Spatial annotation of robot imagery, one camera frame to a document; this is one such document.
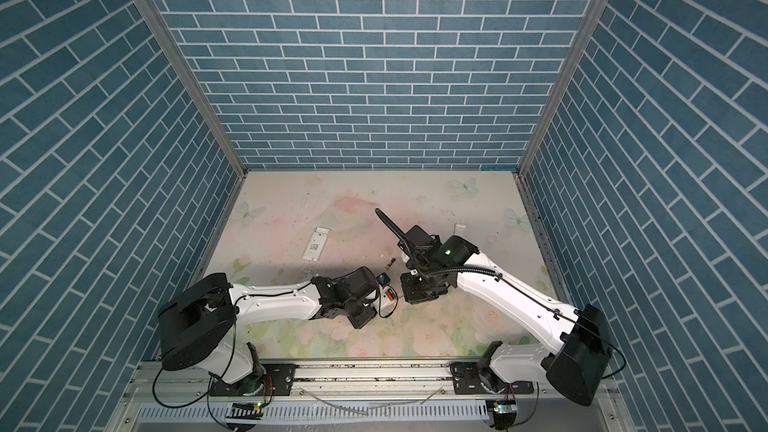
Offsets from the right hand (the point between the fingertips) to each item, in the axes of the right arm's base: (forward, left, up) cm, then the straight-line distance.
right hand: (404, 294), depth 74 cm
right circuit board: (-19, -26, -19) cm, 38 cm away
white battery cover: (+31, -18, -15) cm, 39 cm away
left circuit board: (-25, +37, -16) cm, 48 cm away
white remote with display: (+3, +5, -12) cm, 14 cm away
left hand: (0, +10, -14) cm, 17 cm away
